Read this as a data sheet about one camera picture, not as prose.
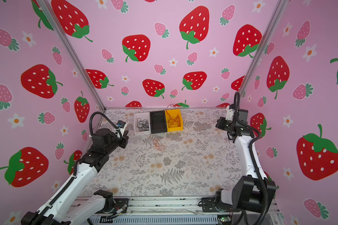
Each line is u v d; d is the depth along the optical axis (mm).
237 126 601
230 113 718
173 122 1111
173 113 1115
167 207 733
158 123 1078
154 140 989
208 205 740
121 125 651
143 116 1108
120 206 732
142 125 1074
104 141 574
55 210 400
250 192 404
